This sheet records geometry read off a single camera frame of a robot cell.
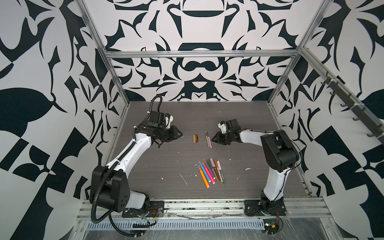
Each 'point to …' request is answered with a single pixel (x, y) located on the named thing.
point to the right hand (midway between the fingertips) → (214, 138)
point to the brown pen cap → (194, 139)
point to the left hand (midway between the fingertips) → (181, 132)
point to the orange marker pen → (203, 176)
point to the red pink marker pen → (208, 173)
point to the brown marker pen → (217, 169)
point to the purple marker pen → (205, 162)
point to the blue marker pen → (204, 171)
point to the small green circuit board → (271, 226)
